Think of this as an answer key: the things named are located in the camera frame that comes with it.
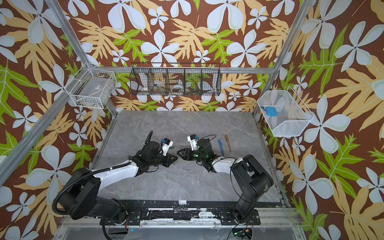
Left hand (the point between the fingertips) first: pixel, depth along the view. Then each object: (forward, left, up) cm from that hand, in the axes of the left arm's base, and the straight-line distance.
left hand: (176, 156), depth 85 cm
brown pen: (+22, -34, -10) cm, 42 cm away
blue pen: (+12, -30, -10) cm, 33 cm away
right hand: (+1, -1, +1) cm, 2 cm away
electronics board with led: (-35, -34, -11) cm, 51 cm away
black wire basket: (+46, +5, +21) cm, 51 cm away
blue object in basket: (+21, -55, +17) cm, 61 cm away
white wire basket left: (+30, +49, +23) cm, 62 cm away
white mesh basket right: (+17, -61, +18) cm, 66 cm away
